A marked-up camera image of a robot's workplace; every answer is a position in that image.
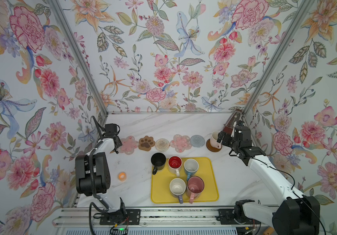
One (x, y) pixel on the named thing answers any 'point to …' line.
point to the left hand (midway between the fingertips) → (115, 143)
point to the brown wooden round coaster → (210, 148)
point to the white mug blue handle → (190, 166)
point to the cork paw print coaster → (146, 143)
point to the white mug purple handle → (178, 187)
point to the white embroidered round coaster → (162, 145)
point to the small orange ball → (122, 176)
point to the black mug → (158, 160)
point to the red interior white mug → (174, 164)
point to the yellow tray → (160, 182)
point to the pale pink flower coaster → (129, 144)
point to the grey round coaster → (197, 141)
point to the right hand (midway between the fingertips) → (225, 135)
